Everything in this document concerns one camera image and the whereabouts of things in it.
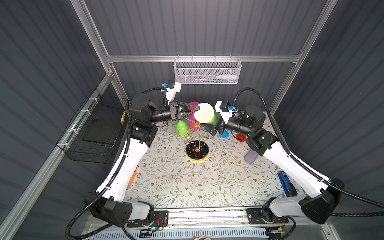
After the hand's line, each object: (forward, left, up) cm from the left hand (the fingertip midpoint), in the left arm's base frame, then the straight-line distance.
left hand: (200, 109), depth 53 cm
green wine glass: (+15, +8, -29) cm, 34 cm away
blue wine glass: (+24, -22, -47) cm, 57 cm away
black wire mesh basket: (+8, +50, -21) cm, 54 cm away
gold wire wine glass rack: (+13, -1, -47) cm, 49 cm away
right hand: (+5, -4, -8) cm, 11 cm away
